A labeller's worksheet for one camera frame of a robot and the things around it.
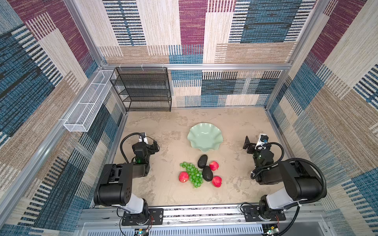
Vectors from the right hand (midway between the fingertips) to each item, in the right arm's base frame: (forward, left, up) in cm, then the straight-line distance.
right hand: (254, 138), depth 90 cm
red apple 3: (-22, +25, -5) cm, 34 cm away
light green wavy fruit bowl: (+9, +28, -10) cm, 31 cm away
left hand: (+3, +66, -2) cm, 66 cm away
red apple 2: (-13, +25, -7) cm, 29 cm away
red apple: (-20, +43, -5) cm, 47 cm away
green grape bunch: (-19, +36, -7) cm, 41 cm away
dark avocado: (-10, +32, -8) cm, 34 cm away
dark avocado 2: (-18, +30, -6) cm, 35 cm away
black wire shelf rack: (+41, +72, +8) cm, 83 cm away
